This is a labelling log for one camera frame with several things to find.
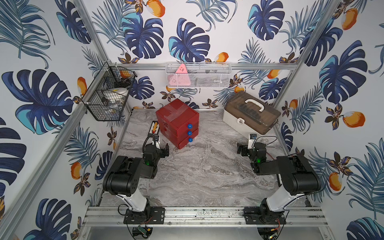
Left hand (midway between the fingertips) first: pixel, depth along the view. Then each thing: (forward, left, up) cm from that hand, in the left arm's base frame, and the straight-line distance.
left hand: (159, 141), depth 94 cm
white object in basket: (+10, +22, +26) cm, 35 cm away
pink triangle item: (+28, -12, +28) cm, 42 cm away
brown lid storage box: (+16, -56, +13) cm, 60 cm away
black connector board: (+16, +8, -6) cm, 19 cm away
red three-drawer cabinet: (+5, -12, +13) cm, 19 cm away
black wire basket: (+29, +32, +26) cm, 51 cm away
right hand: (+5, -56, -2) cm, 56 cm away
